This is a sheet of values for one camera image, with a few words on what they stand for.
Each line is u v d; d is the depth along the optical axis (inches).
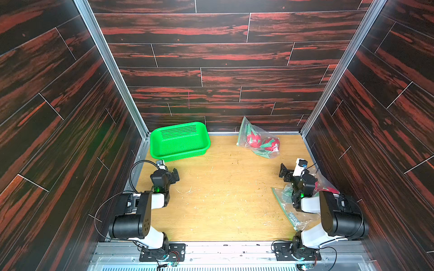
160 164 32.1
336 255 26.6
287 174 32.4
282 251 28.9
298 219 32.5
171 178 31.0
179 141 44.4
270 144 40.3
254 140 42.0
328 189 32.9
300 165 30.4
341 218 17.6
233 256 28.5
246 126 43.7
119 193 18.6
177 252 28.3
